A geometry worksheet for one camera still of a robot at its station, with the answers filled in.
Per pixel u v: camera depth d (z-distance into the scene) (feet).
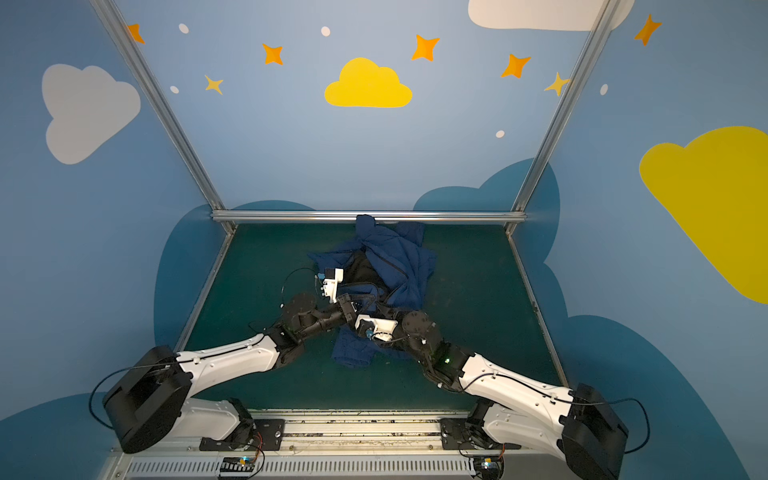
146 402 1.37
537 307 3.42
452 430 2.45
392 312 2.26
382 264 2.92
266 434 2.44
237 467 2.40
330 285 2.40
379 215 3.78
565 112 2.83
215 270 3.73
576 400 1.43
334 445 2.41
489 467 2.41
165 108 2.81
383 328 2.16
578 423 1.36
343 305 2.26
